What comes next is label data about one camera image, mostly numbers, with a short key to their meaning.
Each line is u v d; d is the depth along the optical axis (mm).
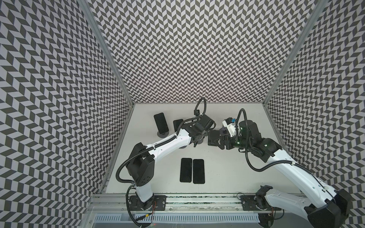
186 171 832
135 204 703
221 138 631
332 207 369
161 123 896
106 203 738
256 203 668
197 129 618
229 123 644
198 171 828
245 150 572
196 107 707
